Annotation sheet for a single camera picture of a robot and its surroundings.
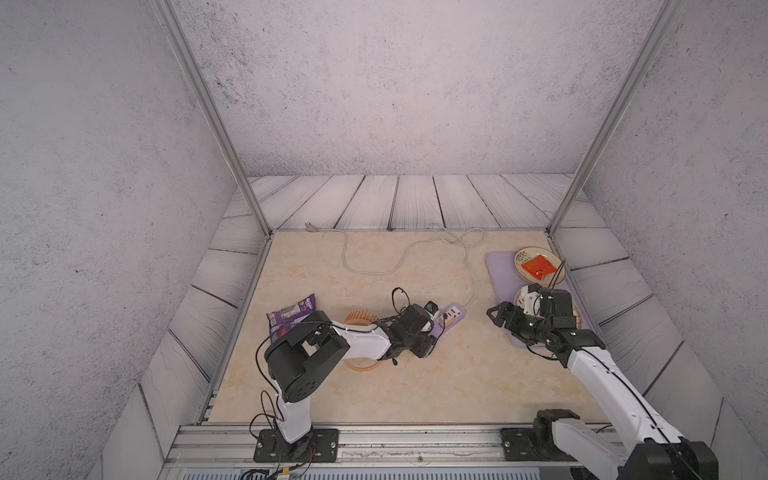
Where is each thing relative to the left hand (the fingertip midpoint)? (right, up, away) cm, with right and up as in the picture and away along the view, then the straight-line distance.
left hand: (432, 339), depth 91 cm
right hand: (+17, +9, -8) cm, 21 cm away
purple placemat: (+29, +15, +16) cm, 37 cm away
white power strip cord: (-6, +25, +24) cm, 35 cm away
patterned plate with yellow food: (+20, +14, -15) cm, 29 cm away
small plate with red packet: (+41, +21, +17) cm, 49 cm away
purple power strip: (+4, +6, -2) cm, 7 cm away
